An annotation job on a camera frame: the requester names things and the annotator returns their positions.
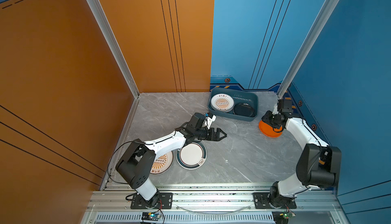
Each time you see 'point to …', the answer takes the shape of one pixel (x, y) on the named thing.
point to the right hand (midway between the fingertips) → (263, 118)
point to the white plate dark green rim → (191, 156)
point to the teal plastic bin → (248, 96)
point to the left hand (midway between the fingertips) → (221, 134)
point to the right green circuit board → (286, 214)
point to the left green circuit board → (151, 216)
